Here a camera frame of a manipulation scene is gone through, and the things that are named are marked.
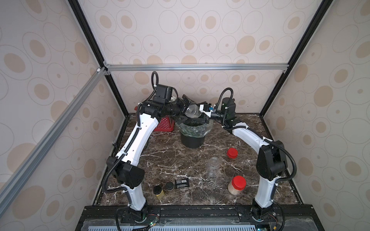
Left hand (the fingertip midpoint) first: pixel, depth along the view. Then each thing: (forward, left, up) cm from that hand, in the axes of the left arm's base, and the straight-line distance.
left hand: (198, 107), depth 70 cm
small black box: (-24, +8, -38) cm, 45 cm away
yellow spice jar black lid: (-31, +20, -29) cm, 47 cm away
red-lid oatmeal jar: (-28, -21, -26) cm, 44 cm away
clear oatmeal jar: (-15, -11, -39) cm, 43 cm away
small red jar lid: (-4, -26, -38) cm, 46 cm away
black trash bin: (+4, +2, -38) cm, 39 cm away
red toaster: (+15, +21, -31) cm, 40 cm away
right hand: (+7, -2, -8) cm, 11 cm away
